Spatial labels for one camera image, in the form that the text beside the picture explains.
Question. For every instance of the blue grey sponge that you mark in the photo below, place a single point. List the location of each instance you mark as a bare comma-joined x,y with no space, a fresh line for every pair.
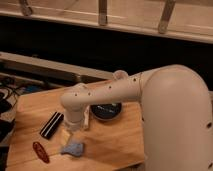
75,149

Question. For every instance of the red oval object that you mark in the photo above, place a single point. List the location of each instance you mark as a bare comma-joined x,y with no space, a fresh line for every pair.
40,151

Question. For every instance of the white tube bottle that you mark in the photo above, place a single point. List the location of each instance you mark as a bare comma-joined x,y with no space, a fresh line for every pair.
86,118

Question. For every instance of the metal window bracket middle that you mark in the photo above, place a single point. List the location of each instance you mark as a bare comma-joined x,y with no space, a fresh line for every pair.
102,12

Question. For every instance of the metal window bracket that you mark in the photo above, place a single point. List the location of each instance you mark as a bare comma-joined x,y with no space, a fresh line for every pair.
166,15
102,12
25,8

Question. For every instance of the dark ceramic bowl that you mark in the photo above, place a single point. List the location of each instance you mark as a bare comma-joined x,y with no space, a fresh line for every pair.
106,112

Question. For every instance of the metal window bracket left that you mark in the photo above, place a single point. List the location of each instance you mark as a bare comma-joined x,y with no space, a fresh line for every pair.
25,8

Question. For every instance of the pale translucent gripper finger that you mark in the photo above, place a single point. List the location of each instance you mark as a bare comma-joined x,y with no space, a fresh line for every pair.
65,136

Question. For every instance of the metal window bracket right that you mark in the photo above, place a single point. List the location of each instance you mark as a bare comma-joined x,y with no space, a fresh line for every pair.
166,15

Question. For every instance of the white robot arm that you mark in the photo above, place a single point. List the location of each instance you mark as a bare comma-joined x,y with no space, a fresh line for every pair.
177,112

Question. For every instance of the black striped box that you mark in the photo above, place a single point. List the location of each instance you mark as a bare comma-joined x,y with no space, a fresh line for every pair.
51,125

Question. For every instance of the wooden table board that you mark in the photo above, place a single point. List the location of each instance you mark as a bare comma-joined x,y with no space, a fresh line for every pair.
108,145

